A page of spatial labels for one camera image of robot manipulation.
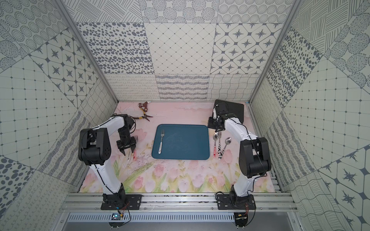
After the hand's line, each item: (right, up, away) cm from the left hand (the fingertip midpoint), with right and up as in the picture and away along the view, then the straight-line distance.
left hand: (129, 151), depth 89 cm
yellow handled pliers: (+3, +22, +22) cm, 31 cm away
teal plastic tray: (+35, +4, +7) cm, 36 cm away
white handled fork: (+18, +9, +11) cm, 23 cm away
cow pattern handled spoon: (+64, +5, +6) cm, 64 cm away
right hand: (+52, +16, +4) cm, 55 cm away
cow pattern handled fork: (+58, +1, +4) cm, 58 cm away
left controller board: (+1, -29, -18) cm, 34 cm away
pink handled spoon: (+56, +7, +9) cm, 57 cm away
